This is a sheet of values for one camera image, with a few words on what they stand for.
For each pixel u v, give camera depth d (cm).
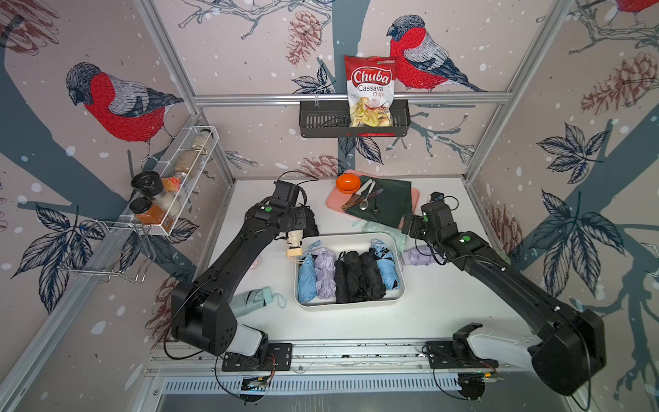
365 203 111
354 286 82
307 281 83
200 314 41
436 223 61
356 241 98
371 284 83
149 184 62
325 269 85
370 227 99
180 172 75
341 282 83
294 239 79
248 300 81
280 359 73
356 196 114
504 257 101
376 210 107
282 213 59
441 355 73
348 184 115
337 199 114
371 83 82
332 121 107
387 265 88
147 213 60
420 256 92
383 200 110
